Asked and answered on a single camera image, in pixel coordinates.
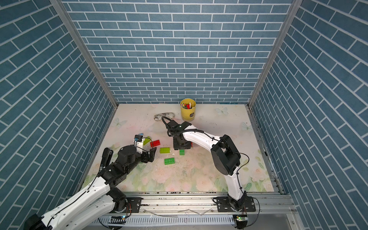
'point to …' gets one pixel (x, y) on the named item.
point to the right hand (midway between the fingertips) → (180, 148)
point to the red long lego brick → (155, 143)
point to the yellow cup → (188, 107)
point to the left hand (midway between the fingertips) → (152, 147)
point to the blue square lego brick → (141, 134)
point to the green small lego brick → (182, 152)
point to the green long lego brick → (169, 161)
